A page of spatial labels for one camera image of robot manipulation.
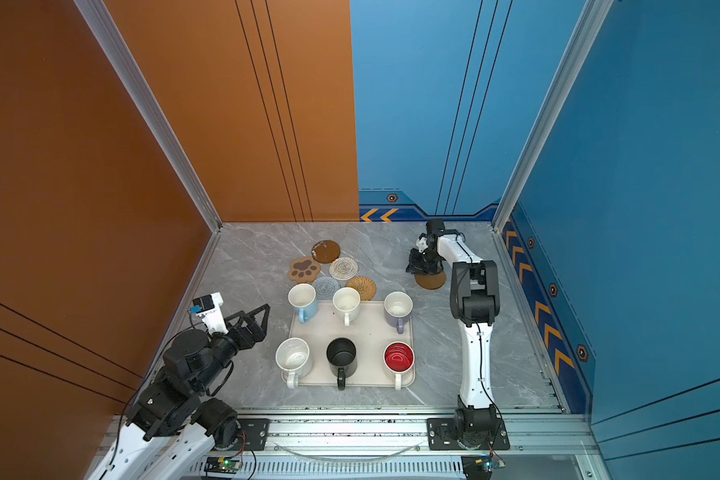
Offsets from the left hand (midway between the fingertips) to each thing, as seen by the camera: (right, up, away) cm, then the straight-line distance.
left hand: (260, 308), depth 71 cm
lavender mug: (+35, -5, +24) cm, 43 cm away
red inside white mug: (+35, -17, +13) cm, 41 cm away
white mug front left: (+5, -17, +14) cm, 23 cm away
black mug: (+19, -17, +13) cm, 28 cm away
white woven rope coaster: (+17, +8, +35) cm, 40 cm away
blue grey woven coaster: (+11, +1, +31) cm, 33 cm away
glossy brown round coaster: (+9, +14, +41) cm, 45 cm away
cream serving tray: (+26, -11, +21) cm, 35 cm away
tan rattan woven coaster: (+24, +2, +31) cm, 40 cm away
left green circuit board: (-9, -38, 0) cm, 39 cm away
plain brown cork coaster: (+48, +3, +31) cm, 57 cm away
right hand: (+40, +7, +35) cm, 54 cm away
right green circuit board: (+52, -37, -1) cm, 64 cm away
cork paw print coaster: (+3, +7, +35) cm, 36 cm away
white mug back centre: (+19, -3, +23) cm, 30 cm away
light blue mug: (+6, -1, +21) cm, 22 cm away
